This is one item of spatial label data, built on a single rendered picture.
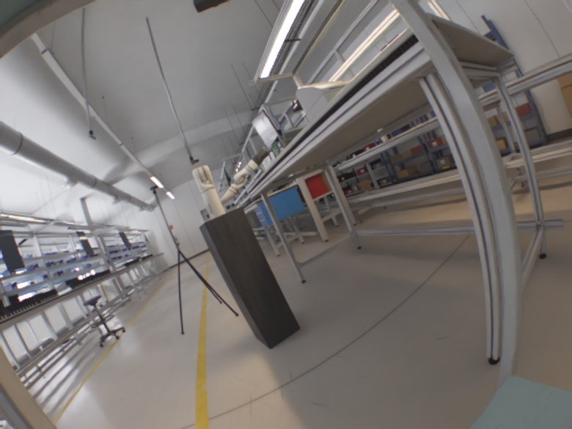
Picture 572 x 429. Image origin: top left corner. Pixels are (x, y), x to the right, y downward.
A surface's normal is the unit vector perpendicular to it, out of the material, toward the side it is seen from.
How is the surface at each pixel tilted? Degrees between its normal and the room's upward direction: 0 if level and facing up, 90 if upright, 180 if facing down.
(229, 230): 90
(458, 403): 0
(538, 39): 90
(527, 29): 90
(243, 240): 90
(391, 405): 0
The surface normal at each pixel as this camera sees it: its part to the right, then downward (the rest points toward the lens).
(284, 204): 0.30, -0.07
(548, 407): -0.41, -0.91
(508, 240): -0.86, 0.40
